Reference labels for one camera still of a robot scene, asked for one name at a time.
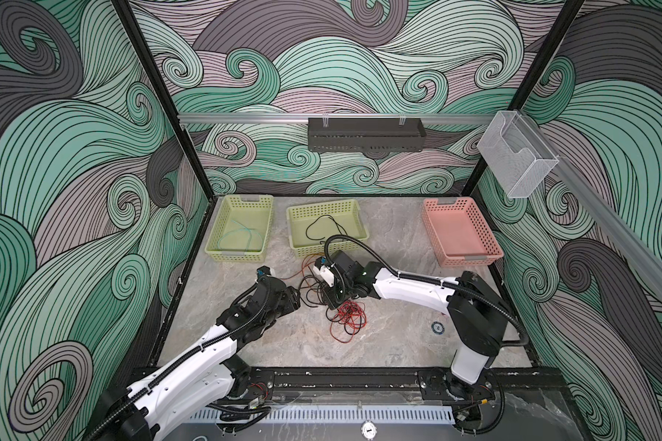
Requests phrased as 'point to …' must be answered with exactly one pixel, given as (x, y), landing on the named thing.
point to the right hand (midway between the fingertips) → (321, 300)
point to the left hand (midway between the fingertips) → (294, 293)
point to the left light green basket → (255, 211)
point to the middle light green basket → (347, 212)
